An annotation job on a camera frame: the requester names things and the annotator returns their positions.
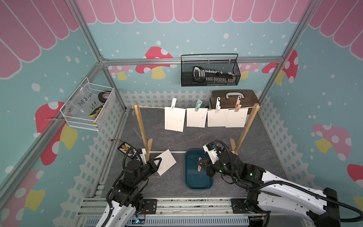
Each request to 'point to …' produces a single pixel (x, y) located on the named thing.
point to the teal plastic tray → (194, 179)
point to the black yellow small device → (125, 147)
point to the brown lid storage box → (236, 99)
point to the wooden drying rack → (235, 147)
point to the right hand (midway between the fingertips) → (198, 162)
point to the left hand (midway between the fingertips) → (162, 161)
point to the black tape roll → (103, 96)
